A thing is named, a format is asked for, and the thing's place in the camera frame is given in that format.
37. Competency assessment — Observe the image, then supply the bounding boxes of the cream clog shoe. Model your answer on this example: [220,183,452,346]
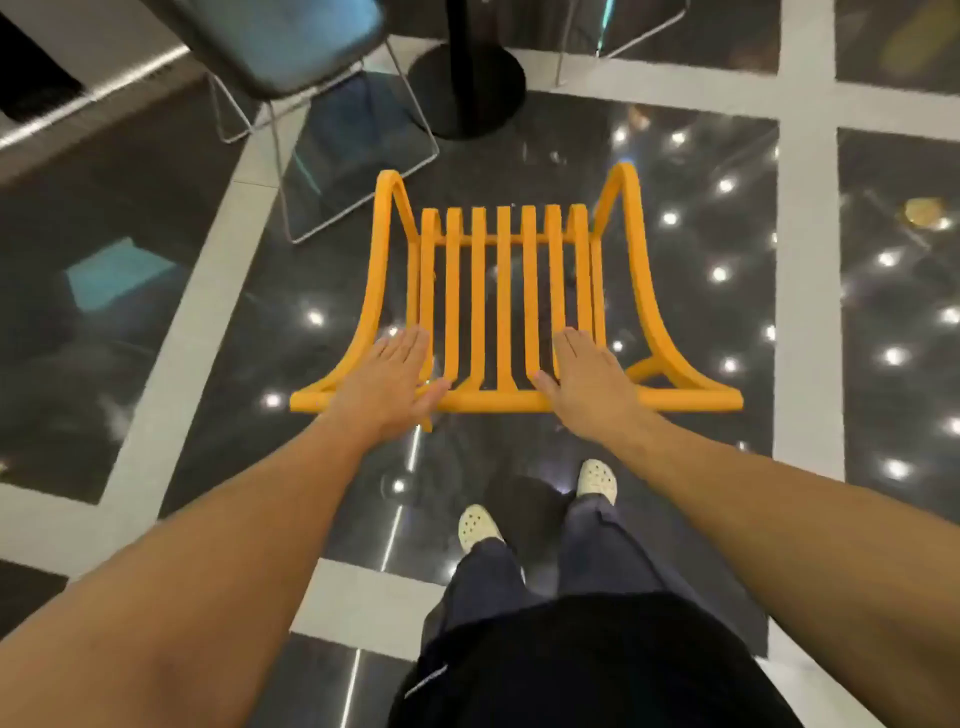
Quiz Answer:
[457,503,506,556]
[575,458,620,506]

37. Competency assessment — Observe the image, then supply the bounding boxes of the cream left clog shoe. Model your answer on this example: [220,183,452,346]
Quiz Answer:
[457,503,506,556]

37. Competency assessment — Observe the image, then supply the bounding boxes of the person's left forearm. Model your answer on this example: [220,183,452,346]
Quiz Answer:
[0,419,376,728]

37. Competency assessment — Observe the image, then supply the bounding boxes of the dark blue trousers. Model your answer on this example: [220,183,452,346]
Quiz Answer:
[419,491,770,661]

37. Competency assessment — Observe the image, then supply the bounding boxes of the orange slatted chair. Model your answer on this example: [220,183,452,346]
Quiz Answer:
[289,161,745,434]

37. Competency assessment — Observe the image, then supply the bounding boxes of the grey table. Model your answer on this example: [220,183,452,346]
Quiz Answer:
[408,0,528,142]

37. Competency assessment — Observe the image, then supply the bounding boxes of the cream right clog shoe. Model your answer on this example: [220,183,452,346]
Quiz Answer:
[575,458,620,506]

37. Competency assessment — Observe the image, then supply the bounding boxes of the person's right hand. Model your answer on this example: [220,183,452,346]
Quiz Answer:
[530,327,654,451]

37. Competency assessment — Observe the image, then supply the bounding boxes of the person's right forearm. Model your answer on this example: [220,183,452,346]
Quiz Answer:
[614,419,960,728]

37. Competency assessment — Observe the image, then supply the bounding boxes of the person's left hand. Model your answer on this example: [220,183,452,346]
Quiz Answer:
[326,326,453,451]

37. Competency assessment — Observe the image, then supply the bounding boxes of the black shirt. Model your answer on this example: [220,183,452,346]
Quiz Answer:
[386,592,804,728]

